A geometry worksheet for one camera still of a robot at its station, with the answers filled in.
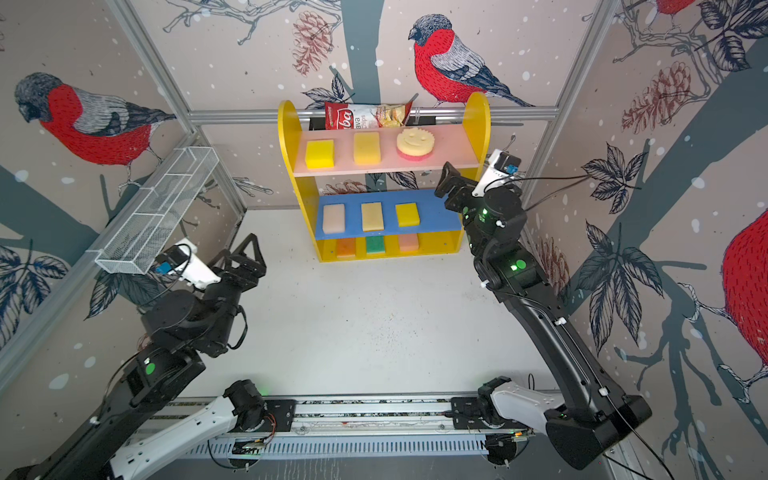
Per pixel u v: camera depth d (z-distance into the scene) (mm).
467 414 727
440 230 1041
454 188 545
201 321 424
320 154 746
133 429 435
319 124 907
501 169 489
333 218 952
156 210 779
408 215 980
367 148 757
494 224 423
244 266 510
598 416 364
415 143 764
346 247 1057
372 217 980
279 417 730
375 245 1055
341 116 857
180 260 464
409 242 1059
